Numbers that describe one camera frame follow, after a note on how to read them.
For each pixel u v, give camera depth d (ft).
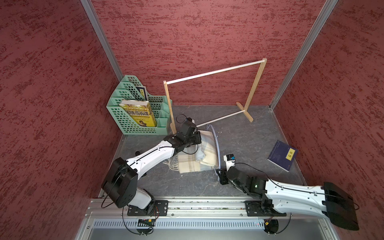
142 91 3.60
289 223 2.32
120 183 1.37
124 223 2.28
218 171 2.54
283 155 3.04
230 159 2.33
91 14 2.38
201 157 2.61
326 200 1.43
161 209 2.42
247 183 1.99
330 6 2.33
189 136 2.15
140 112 2.92
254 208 2.43
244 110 3.83
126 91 3.10
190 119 2.51
